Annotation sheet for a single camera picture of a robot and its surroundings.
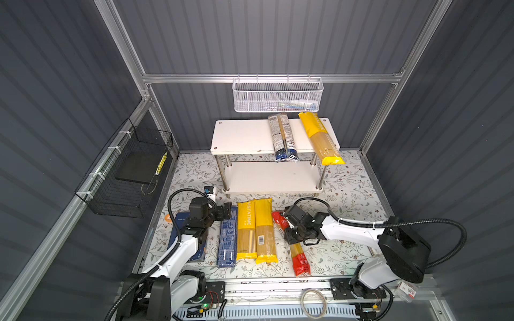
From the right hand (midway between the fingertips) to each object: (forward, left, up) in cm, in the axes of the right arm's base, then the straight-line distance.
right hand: (288, 236), depth 85 cm
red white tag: (-19, -42, 0) cm, 46 cm away
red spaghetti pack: (-10, -4, +4) cm, 12 cm away
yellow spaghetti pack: (-1, +10, +1) cm, 10 cm away
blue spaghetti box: (-3, +26, +2) cm, 26 cm away
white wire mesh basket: (+83, +3, +19) cm, 85 cm away
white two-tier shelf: (+28, +15, +32) cm, 45 cm away
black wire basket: (+10, +63, +27) cm, 69 cm away
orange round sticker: (+10, +57, -2) cm, 58 cm away
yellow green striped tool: (+19, +51, +26) cm, 61 cm away
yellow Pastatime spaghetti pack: (+2, +18, +1) cm, 18 cm away
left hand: (+11, +29, +9) cm, 32 cm away
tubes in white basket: (+49, -3, +33) cm, 59 cm away
